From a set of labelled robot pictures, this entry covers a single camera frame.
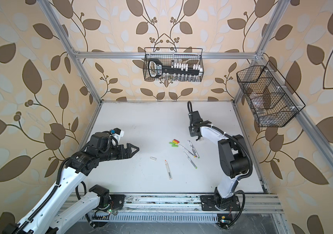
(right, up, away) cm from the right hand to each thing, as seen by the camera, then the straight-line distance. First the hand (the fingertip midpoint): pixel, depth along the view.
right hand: (197, 131), depth 96 cm
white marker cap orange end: (-29, -16, -6) cm, 34 cm away
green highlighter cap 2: (-16, -10, +1) cm, 19 cm away
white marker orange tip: (-19, -22, -10) cm, 31 cm away
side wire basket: (+34, +17, -23) cm, 45 cm away
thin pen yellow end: (-3, -16, -5) cm, 17 cm away
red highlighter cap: (-14, -7, +1) cm, 16 cm away
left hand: (-36, -7, -23) cm, 44 cm away
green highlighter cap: (-17, -8, +1) cm, 19 cm away
